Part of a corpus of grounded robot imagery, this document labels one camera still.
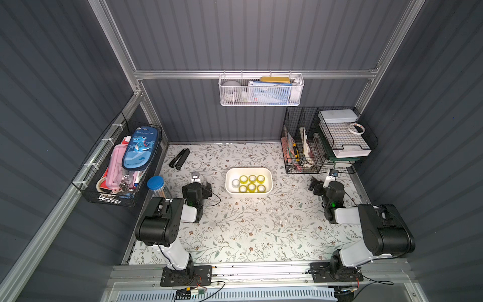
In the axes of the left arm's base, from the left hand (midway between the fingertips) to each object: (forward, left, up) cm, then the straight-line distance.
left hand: (198, 184), depth 96 cm
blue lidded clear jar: (-10, +14, +15) cm, 22 cm away
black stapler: (+20, +15, -3) cm, 25 cm away
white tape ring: (+21, -83, +15) cm, 87 cm away
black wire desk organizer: (+23, -69, +9) cm, 73 cm away
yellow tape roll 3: (-1, -23, -4) cm, 23 cm away
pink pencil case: (-11, +24, +26) cm, 37 cm away
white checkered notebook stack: (+28, -74, +16) cm, 80 cm away
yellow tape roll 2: (+5, -33, -3) cm, 33 cm away
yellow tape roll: (+5, -23, -4) cm, 24 cm away
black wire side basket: (-17, +28, +30) cm, 44 cm away
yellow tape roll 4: (-1, -28, -4) cm, 28 cm away
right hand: (0, -65, +4) cm, 65 cm away
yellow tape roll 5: (-1, -33, -4) cm, 33 cm away
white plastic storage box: (+8, -19, -2) cm, 21 cm away
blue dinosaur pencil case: (-5, +15, +30) cm, 34 cm away
